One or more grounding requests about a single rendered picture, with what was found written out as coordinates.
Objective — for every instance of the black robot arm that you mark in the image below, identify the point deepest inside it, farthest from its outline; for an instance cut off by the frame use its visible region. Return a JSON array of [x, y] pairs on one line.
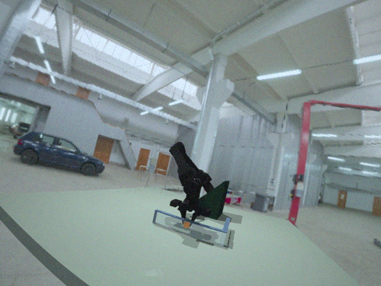
[[191, 178]]

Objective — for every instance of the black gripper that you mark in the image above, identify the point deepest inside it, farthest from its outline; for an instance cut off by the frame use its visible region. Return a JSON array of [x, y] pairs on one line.
[[203, 211]]

